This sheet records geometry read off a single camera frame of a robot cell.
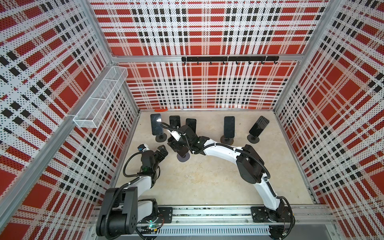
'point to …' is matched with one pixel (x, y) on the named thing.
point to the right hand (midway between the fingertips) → (173, 138)
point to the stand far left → (161, 138)
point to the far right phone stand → (253, 139)
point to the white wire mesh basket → (92, 114)
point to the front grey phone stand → (185, 158)
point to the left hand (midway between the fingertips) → (160, 151)
